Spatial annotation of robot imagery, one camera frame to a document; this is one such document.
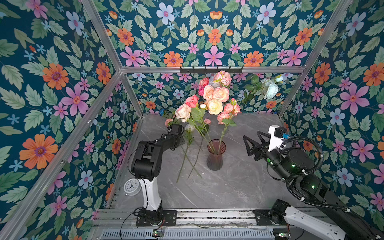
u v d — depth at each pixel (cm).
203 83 75
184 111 63
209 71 93
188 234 77
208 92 70
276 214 64
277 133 48
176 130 82
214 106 68
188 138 104
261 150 50
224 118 69
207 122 109
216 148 80
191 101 68
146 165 52
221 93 67
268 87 64
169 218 74
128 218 72
